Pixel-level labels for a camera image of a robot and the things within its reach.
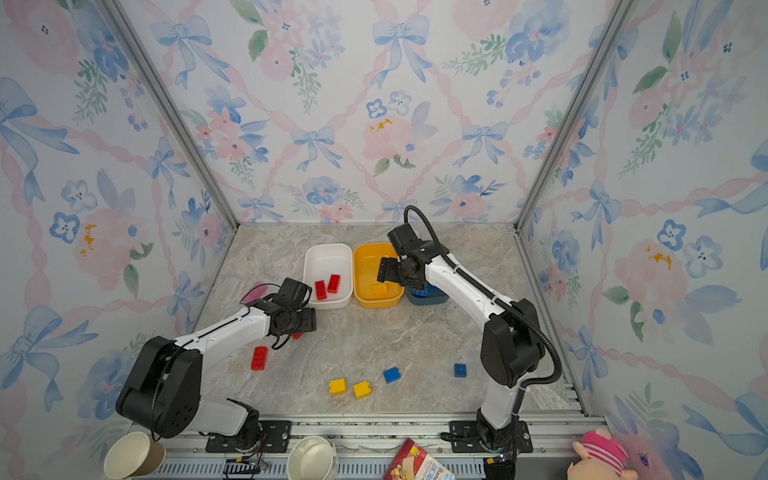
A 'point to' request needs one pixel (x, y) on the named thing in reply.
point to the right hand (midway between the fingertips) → (391, 275)
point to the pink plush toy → (600, 457)
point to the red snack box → (412, 462)
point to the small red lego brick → (296, 335)
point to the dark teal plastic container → (434, 296)
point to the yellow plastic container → (368, 291)
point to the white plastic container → (322, 260)
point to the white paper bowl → (312, 458)
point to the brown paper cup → (133, 454)
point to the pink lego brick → (257, 293)
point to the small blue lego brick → (460, 370)
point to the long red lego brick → (321, 290)
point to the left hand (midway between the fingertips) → (305, 319)
